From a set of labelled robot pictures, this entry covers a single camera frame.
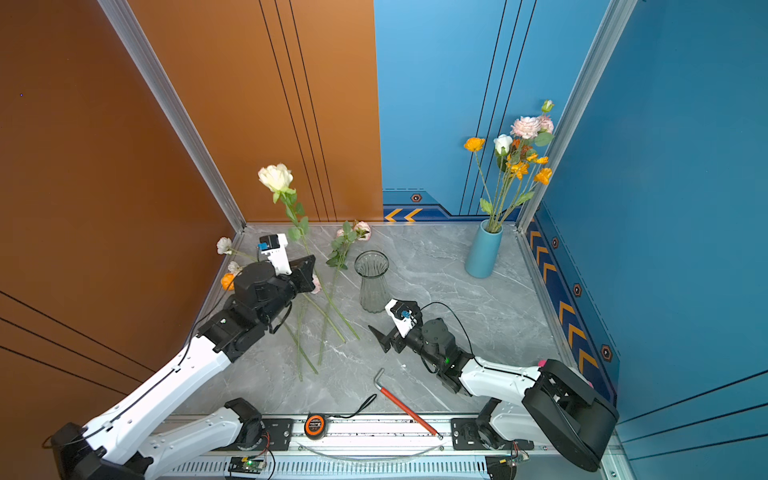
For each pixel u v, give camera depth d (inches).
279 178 26.5
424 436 29.2
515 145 33.4
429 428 29.4
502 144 33.4
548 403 16.9
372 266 34.0
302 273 24.4
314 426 28.5
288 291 24.5
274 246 23.8
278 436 28.7
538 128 31.2
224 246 39.8
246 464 27.9
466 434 28.5
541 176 32.6
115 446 15.2
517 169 33.4
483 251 36.8
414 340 27.7
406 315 26.0
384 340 27.5
